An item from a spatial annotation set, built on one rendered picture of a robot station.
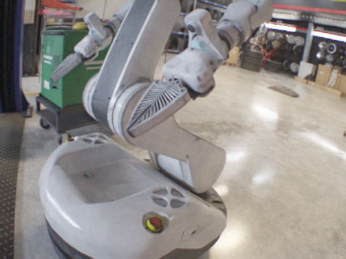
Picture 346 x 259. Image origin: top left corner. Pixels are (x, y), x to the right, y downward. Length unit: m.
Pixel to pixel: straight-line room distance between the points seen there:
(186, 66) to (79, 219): 0.42
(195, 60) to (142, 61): 0.19
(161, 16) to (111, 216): 0.49
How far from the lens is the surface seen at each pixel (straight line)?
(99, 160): 0.87
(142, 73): 0.61
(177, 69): 0.45
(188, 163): 0.78
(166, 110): 0.40
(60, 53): 1.52
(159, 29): 0.62
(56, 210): 0.65
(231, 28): 0.53
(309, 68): 11.63
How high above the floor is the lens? 0.75
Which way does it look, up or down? 22 degrees down
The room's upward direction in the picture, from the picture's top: 9 degrees clockwise
